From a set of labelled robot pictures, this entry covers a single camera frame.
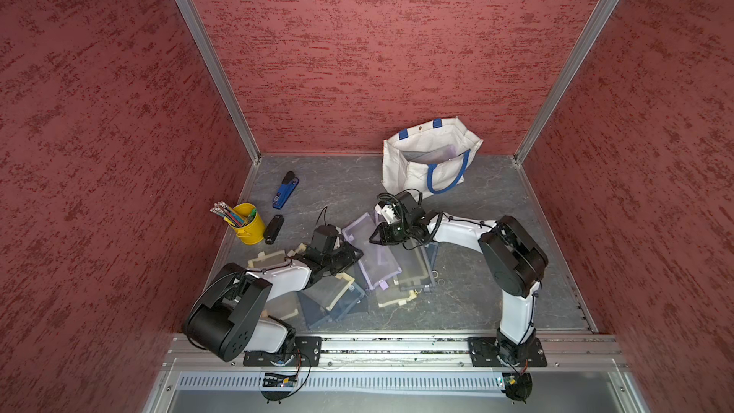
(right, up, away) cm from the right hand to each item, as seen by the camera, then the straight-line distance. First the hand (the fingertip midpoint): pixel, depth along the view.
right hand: (373, 244), depth 91 cm
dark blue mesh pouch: (-16, -18, -11) cm, 27 cm away
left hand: (-4, -5, -2) cm, 6 cm away
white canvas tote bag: (+21, +29, +16) cm, 39 cm away
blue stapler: (-34, +18, +17) cm, 42 cm away
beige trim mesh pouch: (-13, -11, -11) cm, 20 cm away
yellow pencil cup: (-39, +4, -1) cm, 39 cm away
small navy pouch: (+20, -2, +3) cm, 20 cm away
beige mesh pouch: (+12, -14, -7) cm, 20 cm away
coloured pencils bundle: (-44, +11, -6) cm, 46 cm away
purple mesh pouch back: (+2, -6, -3) cm, 7 cm away
